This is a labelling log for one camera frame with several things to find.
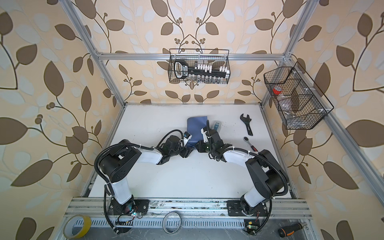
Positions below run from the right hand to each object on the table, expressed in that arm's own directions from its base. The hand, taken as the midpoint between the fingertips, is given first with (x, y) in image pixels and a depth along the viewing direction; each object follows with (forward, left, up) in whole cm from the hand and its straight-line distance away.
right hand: (196, 146), depth 90 cm
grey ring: (-37, +17, -7) cm, 41 cm away
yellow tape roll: (-37, +54, -7) cm, 65 cm away
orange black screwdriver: (-42, -40, -4) cm, 58 cm away
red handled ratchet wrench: (+7, -33, -5) cm, 35 cm away
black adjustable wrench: (+23, -38, -5) cm, 44 cm away
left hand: (+3, +3, -3) cm, 5 cm away
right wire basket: (+8, -53, +27) cm, 60 cm away
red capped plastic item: (+21, -47, +25) cm, 57 cm away
